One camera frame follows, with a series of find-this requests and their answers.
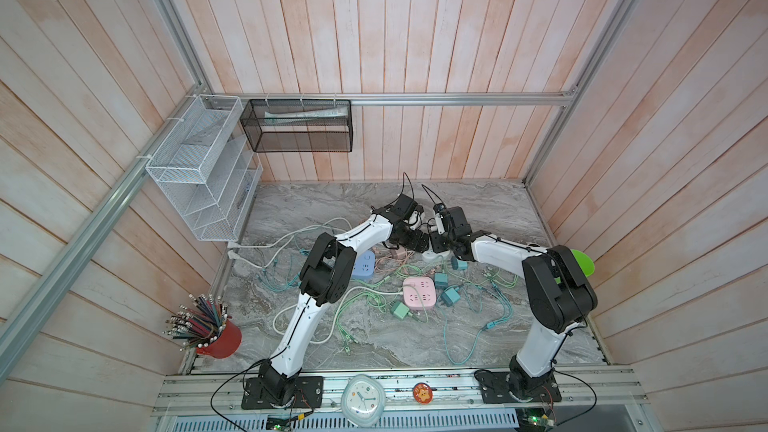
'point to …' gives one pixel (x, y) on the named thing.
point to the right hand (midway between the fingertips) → (437, 234)
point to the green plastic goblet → (585, 262)
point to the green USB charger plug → (400, 310)
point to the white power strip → (443, 256)
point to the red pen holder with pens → (206, 326)
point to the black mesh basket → (298, 125)
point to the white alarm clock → (363, 400)
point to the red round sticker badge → (423, 392)
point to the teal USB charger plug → (441, 280)
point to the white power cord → (236, 256)
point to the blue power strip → (364, 266)
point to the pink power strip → (427, 290)
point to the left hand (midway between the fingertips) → (417, 248)
